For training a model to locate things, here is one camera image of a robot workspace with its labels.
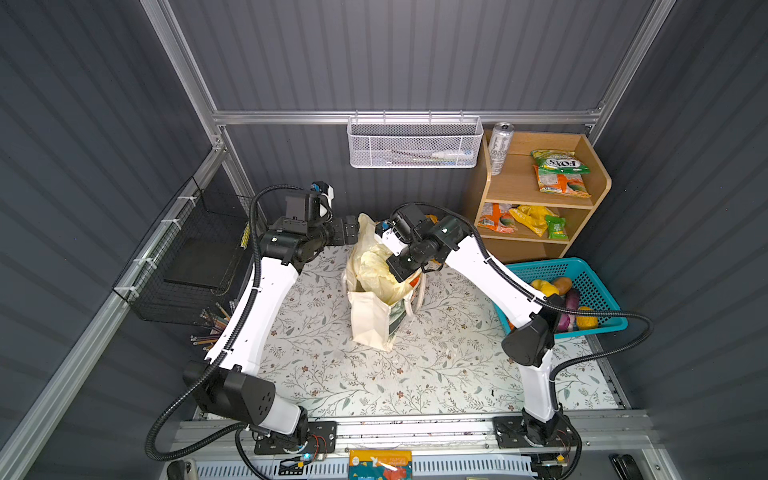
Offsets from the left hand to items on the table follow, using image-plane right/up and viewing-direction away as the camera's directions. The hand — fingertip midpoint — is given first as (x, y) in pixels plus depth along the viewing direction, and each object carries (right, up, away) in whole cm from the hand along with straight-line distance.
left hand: (342, 223), depth 75 cm
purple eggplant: (+65, -28, +13) cm, 72 cm away
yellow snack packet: (+59, +5, +21) cm, 63 cm away
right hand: (+13, -12, +4) cm, 19 cm away
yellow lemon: (+61, -18, +16) cm, 66 cm away
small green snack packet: (+65, +1, +18) cm, 68 cm away
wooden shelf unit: (+51, +13, +14) cm, 55 cm away
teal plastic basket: (+75, -17, +21) cm, 79 cm away
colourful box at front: (+10, -58, -6) cm, 59 cm away
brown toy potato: (+69, -18, +21) cm, 74 cm away
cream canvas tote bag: (+8, -27, +6) cm, 29 cm away
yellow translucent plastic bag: (+7, -10, -6) cm, 13 cm away
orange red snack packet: (+48, +4, +21) cm, 52 cm away
